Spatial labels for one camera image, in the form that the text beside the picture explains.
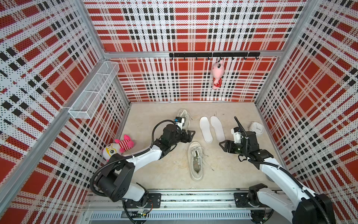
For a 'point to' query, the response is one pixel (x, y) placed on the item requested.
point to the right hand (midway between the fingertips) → (225, 144)
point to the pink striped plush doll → (118, 147)
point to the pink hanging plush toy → (217, 71)
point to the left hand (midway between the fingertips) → (192, 131)
